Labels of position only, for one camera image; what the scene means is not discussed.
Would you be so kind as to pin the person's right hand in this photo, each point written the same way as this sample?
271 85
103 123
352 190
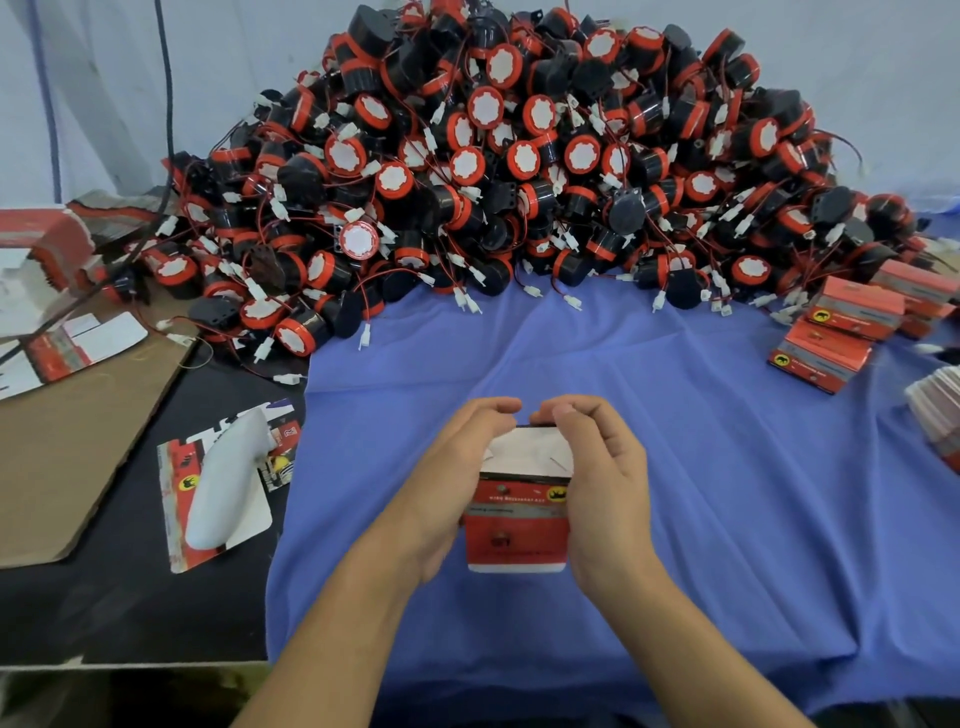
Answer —
608 495

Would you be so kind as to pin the person's left hand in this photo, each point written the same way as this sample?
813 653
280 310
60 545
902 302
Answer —
450 488

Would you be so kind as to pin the pile of black red buzzers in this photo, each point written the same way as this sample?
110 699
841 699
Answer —
525 165

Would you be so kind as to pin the stack of box blanks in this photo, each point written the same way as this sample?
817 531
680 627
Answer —
938 413

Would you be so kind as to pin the person's right forearm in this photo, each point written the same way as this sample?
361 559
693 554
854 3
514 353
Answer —
705 660

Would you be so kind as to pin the person's left forearm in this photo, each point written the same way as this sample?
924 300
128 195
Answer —
338 653

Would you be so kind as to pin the blue table cloth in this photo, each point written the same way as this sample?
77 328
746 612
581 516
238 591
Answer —
795 540

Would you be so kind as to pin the brown cardboard piece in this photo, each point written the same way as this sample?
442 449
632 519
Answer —
75 450

